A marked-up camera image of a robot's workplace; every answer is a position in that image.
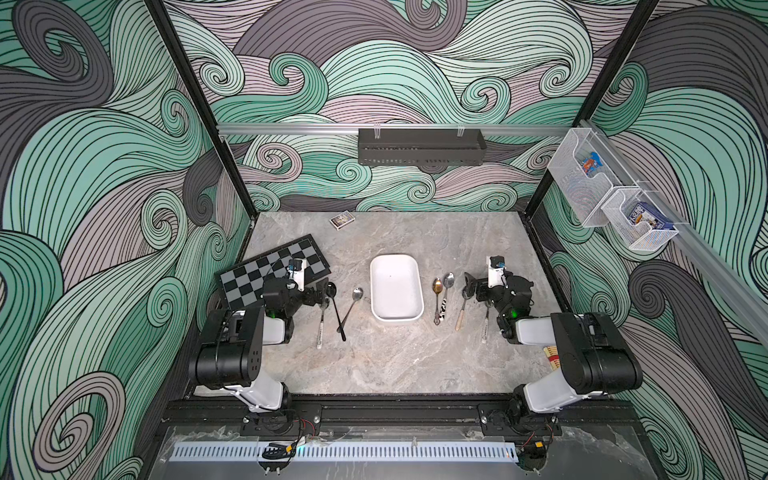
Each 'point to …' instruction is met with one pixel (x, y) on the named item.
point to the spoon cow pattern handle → (448, 281)
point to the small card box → (342, 219)
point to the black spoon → (331, 290)
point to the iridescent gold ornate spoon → (437, 288)
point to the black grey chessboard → (243, 283)
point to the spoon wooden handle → (466, 294)
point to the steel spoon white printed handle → (323, 304)
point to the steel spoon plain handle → (356, 295)
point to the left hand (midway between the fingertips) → (312, 274)
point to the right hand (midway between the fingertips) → (485, 272)
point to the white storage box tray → (396, 290)
